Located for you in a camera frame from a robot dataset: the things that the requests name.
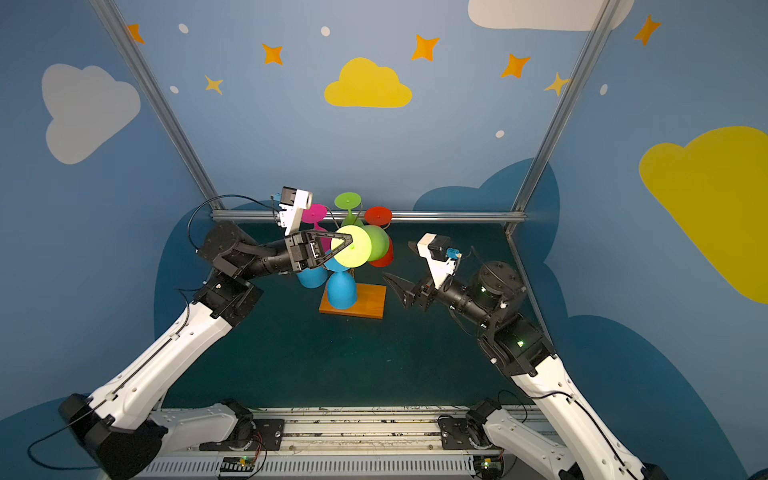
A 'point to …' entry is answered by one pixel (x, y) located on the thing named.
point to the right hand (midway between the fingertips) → (404, 254)
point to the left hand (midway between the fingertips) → (348, 237)
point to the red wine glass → (380, 216)
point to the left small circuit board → (237, 464)
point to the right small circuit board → (488, 467)
